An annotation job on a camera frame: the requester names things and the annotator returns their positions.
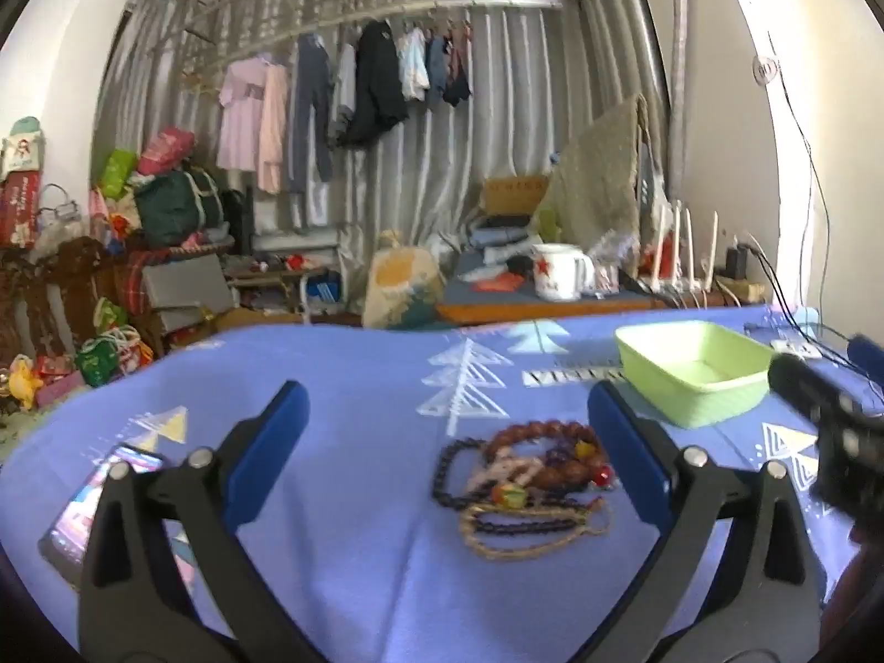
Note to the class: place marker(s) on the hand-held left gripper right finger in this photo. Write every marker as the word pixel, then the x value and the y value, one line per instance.
pixel 628 456

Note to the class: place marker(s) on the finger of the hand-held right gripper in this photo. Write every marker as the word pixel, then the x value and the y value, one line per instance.
pixel 801 383
pixel 869 359

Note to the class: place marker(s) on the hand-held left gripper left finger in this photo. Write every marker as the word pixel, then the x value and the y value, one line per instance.
pixel 269 456

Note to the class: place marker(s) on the green plastic tray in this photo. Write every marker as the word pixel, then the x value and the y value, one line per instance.
pixel 690 400

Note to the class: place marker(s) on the white power strip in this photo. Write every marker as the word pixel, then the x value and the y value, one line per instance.
pixel 794 347

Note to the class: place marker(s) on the blue printed tablecloth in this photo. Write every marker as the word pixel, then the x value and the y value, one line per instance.
pixel 359 428

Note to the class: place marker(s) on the black charger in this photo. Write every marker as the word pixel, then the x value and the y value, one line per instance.
pixel 737 261

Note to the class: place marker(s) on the white router with antennas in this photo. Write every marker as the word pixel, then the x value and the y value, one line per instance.
pixel 673 286

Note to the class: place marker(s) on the blue white shoe box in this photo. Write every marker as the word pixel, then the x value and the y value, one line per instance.
pixel 324 290

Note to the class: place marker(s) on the clear plastic bag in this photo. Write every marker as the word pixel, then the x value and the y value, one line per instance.
pixel 608 269

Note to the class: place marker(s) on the grey box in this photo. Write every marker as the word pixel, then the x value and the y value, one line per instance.
pixel 186 283

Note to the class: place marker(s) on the green shopping bag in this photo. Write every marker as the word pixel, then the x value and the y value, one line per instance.
pixel 100 362

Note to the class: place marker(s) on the white mug with red star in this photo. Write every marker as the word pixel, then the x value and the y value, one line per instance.
pixel 556 276

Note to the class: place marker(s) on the wooden desk with blue top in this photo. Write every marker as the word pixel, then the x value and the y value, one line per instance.
pixel 483 314

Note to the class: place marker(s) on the smartphone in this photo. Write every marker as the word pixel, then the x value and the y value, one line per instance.
pixel 76 518

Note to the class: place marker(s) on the cream printed cloth bag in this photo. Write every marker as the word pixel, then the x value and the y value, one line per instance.
pixel 400 290

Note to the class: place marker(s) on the red booklet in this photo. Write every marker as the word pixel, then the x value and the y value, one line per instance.
pixel 501 283

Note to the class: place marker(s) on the stack of folded clothes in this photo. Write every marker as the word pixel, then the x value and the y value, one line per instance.
pixel 501 238

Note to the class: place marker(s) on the yellow toy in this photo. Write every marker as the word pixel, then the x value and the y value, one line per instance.
pixel 24 380

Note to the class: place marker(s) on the green duffel bag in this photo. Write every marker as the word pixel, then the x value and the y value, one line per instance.
pixel 172 204

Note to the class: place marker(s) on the brown plush toy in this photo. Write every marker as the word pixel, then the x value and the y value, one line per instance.
pixel 76 262

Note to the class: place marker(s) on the beige knitted cloth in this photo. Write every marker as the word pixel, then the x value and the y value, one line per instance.
pixel 601 172

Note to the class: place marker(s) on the cardboard box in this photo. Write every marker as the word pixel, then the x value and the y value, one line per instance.
pixel 514 195

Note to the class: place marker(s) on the clear suction hook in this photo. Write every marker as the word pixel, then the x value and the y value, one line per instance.
pixel 765 69

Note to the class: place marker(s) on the pink bag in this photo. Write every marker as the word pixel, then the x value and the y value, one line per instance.
pixel 166 148

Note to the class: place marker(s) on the pink hanging garment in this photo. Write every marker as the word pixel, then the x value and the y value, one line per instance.
pixel 274 124

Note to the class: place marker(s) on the lilac hanging dress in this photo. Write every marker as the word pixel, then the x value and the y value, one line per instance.
pixel 238 117

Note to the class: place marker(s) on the red gift box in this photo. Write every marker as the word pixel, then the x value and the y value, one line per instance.
pixel 21 207

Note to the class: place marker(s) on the grey curtain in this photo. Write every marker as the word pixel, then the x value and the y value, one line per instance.
pixel 449 152

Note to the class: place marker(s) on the navy hanging garment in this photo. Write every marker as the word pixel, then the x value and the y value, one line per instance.
pixel 311 97

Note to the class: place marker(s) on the black hanging jacket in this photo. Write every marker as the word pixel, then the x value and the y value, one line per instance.
pixel 376 83

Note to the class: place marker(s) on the mint cartoon box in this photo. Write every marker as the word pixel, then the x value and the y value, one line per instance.
pixel 21 145

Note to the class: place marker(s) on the light blue hanging shirt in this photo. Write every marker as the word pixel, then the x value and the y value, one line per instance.
pixel 413 65

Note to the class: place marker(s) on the dark blue hanging top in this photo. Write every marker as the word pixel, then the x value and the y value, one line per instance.
pixel 449 69

